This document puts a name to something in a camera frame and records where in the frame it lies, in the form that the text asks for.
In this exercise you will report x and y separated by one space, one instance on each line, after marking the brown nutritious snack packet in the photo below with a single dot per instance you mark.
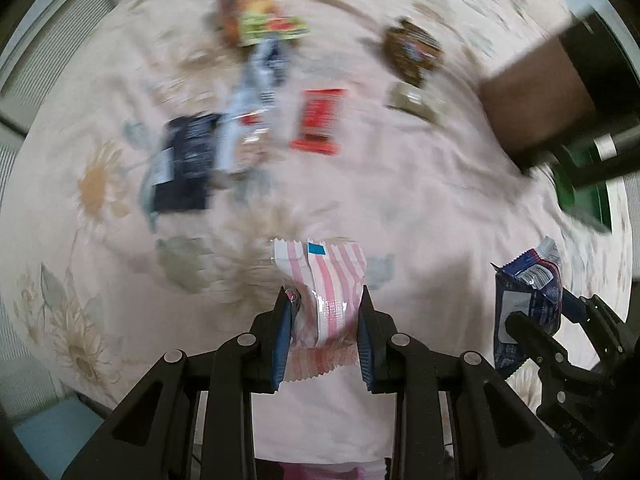
413 53

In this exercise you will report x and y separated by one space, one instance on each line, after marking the white radiator cover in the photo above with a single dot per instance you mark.
38 39

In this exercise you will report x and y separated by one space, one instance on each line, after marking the green tray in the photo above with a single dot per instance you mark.
589 205

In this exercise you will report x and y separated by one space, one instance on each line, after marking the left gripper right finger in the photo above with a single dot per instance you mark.
493 432

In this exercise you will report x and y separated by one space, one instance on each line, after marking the floral pink bed quilt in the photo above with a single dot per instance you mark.
99 286

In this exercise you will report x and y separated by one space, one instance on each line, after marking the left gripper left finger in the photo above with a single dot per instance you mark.
150 434

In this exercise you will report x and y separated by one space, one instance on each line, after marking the white blue cereal milk packet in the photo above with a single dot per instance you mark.
244 131

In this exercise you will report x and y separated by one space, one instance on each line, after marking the black snack packet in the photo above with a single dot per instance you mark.
181 170

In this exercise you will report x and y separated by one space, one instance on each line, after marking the green label dried fruit bag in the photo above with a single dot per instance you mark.
245 23

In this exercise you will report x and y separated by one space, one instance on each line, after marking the pale green snack packet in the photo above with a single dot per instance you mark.
426 104

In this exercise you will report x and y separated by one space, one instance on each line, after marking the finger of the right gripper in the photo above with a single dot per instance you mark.
550 356
609 335

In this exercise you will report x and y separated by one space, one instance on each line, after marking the red snack packet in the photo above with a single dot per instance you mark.
318 121

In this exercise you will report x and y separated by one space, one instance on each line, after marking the pink striped snack packet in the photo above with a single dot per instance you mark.
327 281

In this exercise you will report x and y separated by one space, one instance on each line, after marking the dark blue snack packet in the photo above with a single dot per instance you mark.
530 284

